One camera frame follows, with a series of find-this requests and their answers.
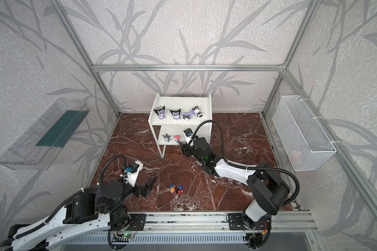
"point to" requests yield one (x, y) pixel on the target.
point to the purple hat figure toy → (196, 111)
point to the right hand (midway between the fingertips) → (185, 134)
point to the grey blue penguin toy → (166, 138)
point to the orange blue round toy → (172, 188)
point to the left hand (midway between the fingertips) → (152, 169)
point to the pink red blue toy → (176, 138)
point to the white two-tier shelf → (169, 116)
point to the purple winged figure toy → (187, 116)
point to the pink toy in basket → (295, 156)
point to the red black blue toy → (180, 189)
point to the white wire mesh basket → (306, 143)
